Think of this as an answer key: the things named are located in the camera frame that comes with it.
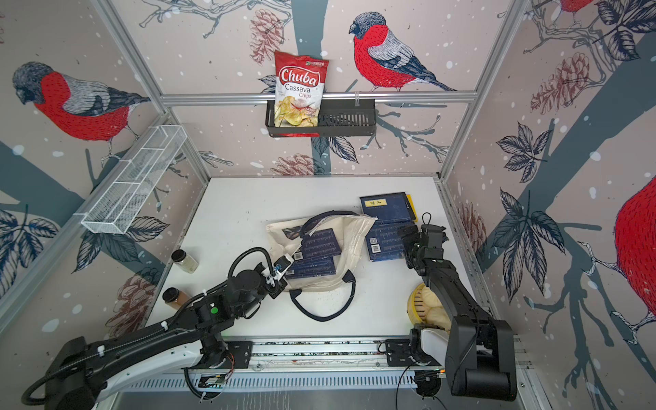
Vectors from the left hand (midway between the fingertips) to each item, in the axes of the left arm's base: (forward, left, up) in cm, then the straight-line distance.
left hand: (290, 258), depth 77 cm
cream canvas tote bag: (-7, -9, -15) cm, 19 cm away
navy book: (+29, -37, -11) cm, 49 cm away
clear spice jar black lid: (+3, +38, -8) cm, 39 cm away
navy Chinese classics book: (+12, -7, -14) cm, 20 cm away
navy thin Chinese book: (+13, -32, -11) cm, 36 cm away
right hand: (+13, -37, -6) cm, 39 cm away
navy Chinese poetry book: (+3, -5, -12) cm, 14 cm away
